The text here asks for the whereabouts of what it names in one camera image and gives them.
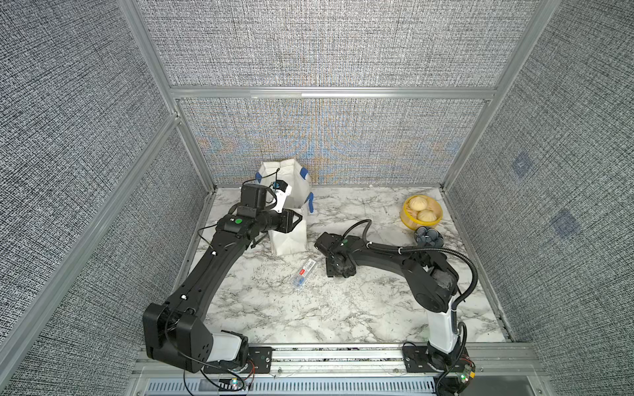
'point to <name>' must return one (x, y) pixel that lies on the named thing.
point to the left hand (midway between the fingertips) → (301, 214)
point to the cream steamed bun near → (427, 215)
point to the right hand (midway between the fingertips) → (334, 265)
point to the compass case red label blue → (300, 278)
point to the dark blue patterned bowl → (426, 237)
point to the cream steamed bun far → (418, 203)
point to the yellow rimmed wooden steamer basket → (409, 217)
